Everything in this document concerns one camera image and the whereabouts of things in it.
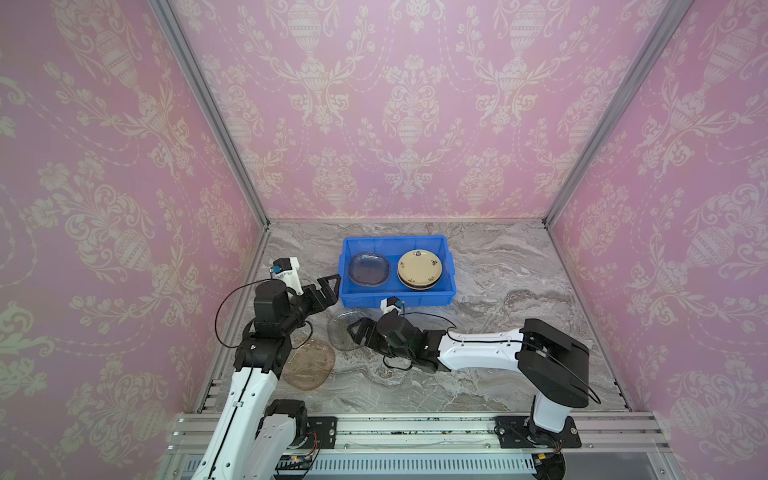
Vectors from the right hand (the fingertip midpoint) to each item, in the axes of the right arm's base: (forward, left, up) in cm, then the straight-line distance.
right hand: (356, 336), depth 80 cm
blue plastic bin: (+39, -12, -9) cm, 42 cm away
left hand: (+8, +5, +14) cm, 17 cm away
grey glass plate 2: (+5, +7, -9) cm, 12 cm away
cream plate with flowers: (+27, -21, -7) cm, 35 cm away
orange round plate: (+19, -19, -7) cm, 28 cm away
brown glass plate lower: (-3, +14, -11) cm, 18 cm away
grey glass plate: (+28, -3, -7) cm, 29 cm away
